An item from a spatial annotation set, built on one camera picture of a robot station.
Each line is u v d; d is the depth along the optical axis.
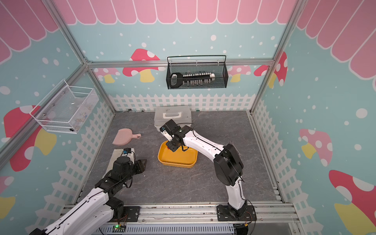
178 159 0.92
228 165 0.49
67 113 0.74
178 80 0.90
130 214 0.75
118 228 0.73
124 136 1.07
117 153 0.97
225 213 0.74
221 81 0.92
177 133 0.63
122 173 0.63
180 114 1.03
